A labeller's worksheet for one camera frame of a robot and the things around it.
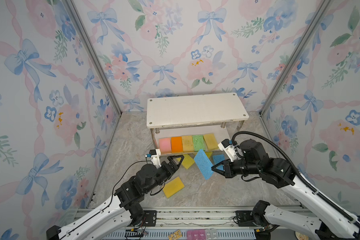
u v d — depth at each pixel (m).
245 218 0.73
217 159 0.59
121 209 0.49
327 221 0.40
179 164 0.61
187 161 0.94
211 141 0.94
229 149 0.59
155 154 0.65
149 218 0.74
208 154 0.96
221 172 0.60
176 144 0.91
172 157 0.62
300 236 0.70
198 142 0.93
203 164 0.68
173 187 0.84
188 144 0.92
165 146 0.91
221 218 0.75
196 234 0.69
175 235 0.69
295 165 0.88
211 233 0.69
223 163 0.59
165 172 0.61
